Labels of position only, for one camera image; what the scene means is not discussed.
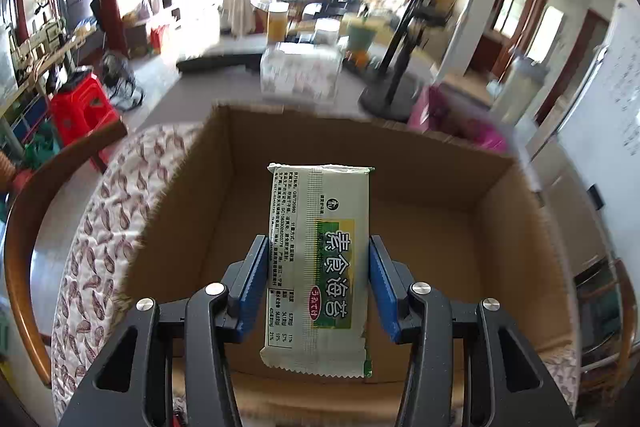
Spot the pink bag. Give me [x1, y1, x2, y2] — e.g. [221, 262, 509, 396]
[407, 86, 508, 152]

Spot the black floor fan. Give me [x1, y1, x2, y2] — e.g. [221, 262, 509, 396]
[102, 52, 143, 108]

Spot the red bag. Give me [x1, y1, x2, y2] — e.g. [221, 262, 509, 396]
[150, 24, 171, 52]

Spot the black round-base stand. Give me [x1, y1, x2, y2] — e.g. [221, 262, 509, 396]
[360, 0, 436, 122]

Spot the dark wooden chair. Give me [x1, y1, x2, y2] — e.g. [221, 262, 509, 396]
[575, 257, 636, 403]

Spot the cluttered wooden shelf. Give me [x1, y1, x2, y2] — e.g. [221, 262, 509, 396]
[0, 22, 96, 158]

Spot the cardboard box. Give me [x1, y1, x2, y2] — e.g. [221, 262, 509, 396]
[117, 103, 581, 427]

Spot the yellow-filled clear jar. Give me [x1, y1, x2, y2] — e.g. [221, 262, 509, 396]
[267, 2, 290, 44]

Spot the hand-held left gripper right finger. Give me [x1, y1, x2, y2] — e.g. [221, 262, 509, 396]
[369, 234, 581, 427]

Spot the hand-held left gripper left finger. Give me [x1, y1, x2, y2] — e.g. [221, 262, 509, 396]
[59, 234, 271, 427]

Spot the green cup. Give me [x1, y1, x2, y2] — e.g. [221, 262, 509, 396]
[346, 18, 377, 52]

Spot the red plastic stool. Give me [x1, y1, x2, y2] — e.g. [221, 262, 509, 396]
[50, 74, 121, 172]

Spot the green white seaweed snack packet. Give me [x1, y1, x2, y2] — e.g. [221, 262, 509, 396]
[260, 163, 376, 379]

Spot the whiteboard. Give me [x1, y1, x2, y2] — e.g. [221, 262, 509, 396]
[555, 0, 640, 268]

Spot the white draped cloth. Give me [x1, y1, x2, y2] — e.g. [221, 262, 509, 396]
[222, 0, 256, 35]

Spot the wooden glass-pane door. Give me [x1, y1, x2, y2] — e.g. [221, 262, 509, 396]
[482, 0, 548, 78]

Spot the curved wooden chair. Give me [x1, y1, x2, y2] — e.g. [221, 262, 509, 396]
[4, 119, 130, 388]

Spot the white plastic bin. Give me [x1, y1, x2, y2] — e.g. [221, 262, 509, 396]
[500, 52, 548, 122]

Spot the black flat device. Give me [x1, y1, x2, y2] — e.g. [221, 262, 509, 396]
[176, 51, 266, 74]

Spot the clear plastic container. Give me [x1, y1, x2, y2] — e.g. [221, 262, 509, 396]
[260, 43, 343, 100]

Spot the white lidded jar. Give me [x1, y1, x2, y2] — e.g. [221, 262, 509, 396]
[314, 18, 341, 45]

